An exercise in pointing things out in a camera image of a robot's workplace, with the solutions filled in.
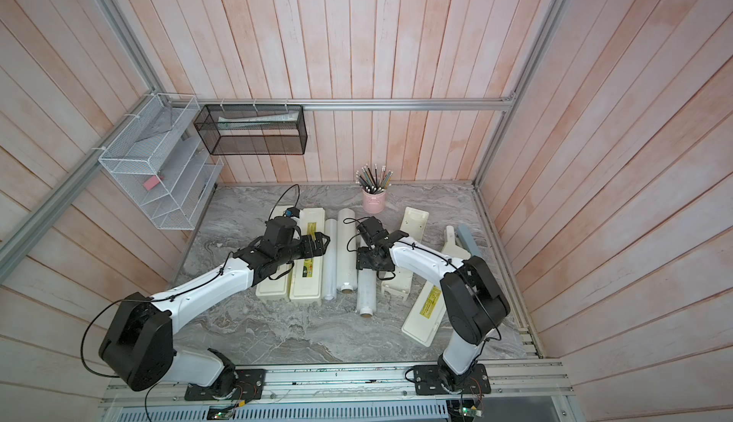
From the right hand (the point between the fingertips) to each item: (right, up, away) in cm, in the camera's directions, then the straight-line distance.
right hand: (368, 261), depth 92 cm
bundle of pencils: (+2, +27, +15) cm, 31 cm away
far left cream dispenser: (-27, -7, -9) cm, 30 cm away
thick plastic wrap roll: (-7, +4, +6) cm, 10 cm away
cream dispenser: (-19, -3, -8) cm, 21 cm away
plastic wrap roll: (-1, -7, -6) cm, 9 cm away
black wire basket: (-44, +48, +14) cm, 66 cm away
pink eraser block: (-64, +25, -10) cm, 70 cm away
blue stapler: (+36, +6, +6) cm, 37 cm away
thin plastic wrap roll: (-13, 0, +1) cm, 13 cm away
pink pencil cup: (+2, +19, +15) cm, 25 cm away
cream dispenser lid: (+17, -15, -10) cm, 25 cm away
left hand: (-15, +6, -6) cm, 18 cm away
